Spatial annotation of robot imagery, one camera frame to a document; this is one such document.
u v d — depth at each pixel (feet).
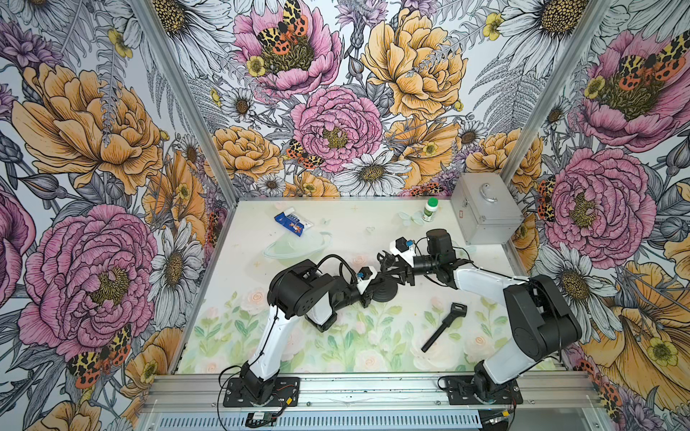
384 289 2.98
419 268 2.53
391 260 2.56
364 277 2.66
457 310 2.87
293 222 3.62
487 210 3.30
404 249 2.44
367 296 2.79
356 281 2.73
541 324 1.52
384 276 2.69
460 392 2.41
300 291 1.87
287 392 2.40
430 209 3.57
